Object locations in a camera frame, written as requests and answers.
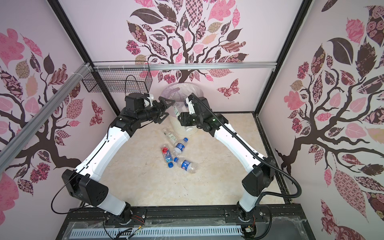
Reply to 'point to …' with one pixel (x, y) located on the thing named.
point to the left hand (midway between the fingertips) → (172, 108)
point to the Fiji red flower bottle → (167, 155)
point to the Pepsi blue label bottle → (186, 165)
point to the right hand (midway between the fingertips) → (183, 114)
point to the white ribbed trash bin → (186, 130)
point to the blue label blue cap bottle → (179, 147)
